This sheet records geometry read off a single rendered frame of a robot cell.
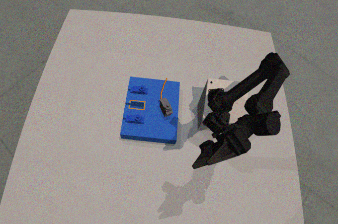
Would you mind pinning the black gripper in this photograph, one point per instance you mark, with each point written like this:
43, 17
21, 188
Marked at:
234, 143

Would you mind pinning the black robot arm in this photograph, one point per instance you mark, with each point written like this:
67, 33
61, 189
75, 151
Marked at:
261, 120

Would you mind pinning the blue rectangular base plate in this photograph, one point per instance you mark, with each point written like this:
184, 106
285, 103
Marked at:
143, 119

